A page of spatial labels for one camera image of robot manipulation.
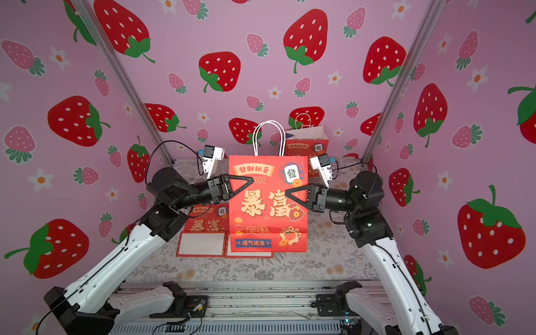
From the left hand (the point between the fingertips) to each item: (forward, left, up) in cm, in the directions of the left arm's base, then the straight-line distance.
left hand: (251, 183), depth 52 cm
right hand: (-1, -10, -3) cm, 11 cm away
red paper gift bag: (+9, +26, -46) cm, 54 cm away
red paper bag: (-1, +14, -46) cm, 48 cm away
